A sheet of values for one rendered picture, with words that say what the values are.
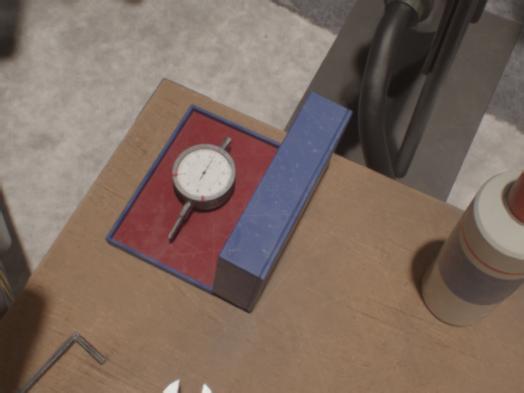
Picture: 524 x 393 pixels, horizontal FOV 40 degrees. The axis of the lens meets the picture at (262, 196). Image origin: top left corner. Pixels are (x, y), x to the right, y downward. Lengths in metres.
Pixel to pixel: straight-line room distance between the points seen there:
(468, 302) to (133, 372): 0.28
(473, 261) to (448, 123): 0.78
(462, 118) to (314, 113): 0.74
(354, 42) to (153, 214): 0.77
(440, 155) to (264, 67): 0.35
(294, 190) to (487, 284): 0.16
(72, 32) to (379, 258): 0.90
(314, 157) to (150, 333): 0.21
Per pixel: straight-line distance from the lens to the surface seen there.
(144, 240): 0.66
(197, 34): 1.36
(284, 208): 0.54
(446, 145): 1.26
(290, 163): 0.55
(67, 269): 0.67
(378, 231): 0.67
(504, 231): 0.48
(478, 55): 1.38
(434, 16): 1.06
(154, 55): 1.35
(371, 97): 0.80
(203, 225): 0.66
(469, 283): 0.55
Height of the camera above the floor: 1.08
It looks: 65 degrees down
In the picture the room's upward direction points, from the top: straight up
